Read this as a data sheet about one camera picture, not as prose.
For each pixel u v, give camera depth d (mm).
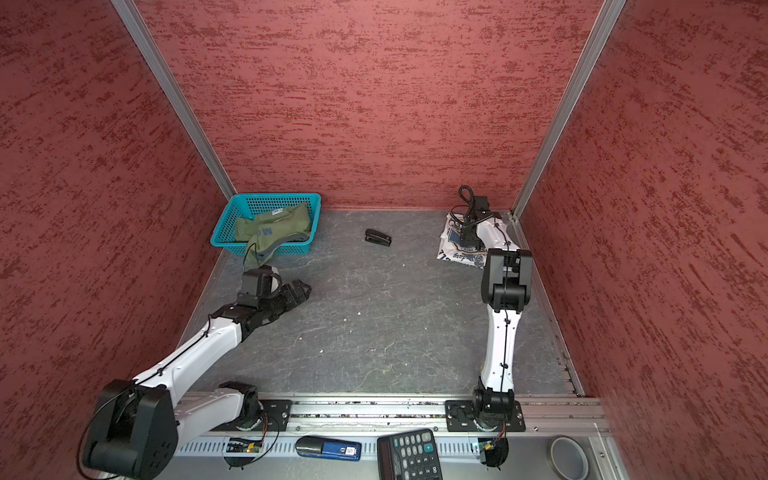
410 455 676
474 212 864
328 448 664
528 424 738
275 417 739
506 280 617
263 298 683
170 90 846
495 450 715
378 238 1095
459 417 739
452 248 1063
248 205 1141
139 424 396
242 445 724
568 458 697
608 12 707
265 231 974
